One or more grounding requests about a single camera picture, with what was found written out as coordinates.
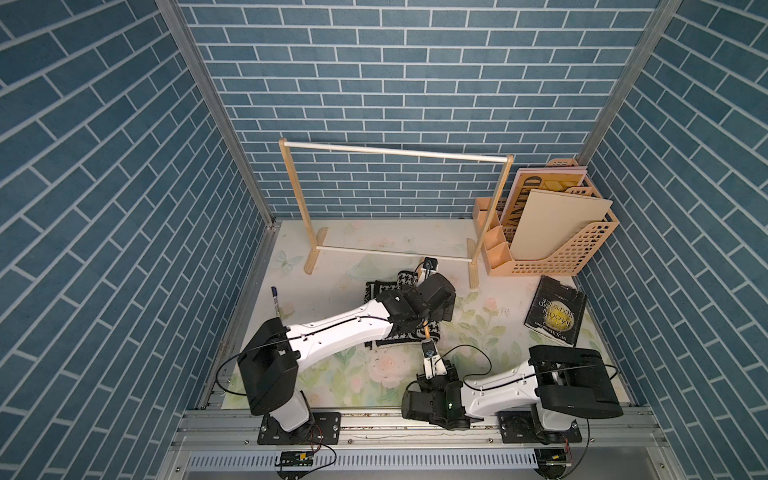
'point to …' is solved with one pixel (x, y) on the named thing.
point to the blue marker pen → (275, 294)
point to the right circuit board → (551, 461)
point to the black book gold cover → (556, 311)
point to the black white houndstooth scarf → (401, 335)
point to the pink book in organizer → (542, 178)
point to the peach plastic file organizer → (481, 206)
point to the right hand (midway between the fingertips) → (429, 360)
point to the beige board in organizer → (548, 219)
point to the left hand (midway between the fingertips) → (444, 301)
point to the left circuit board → (297, 458)
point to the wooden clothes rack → (395, 201)
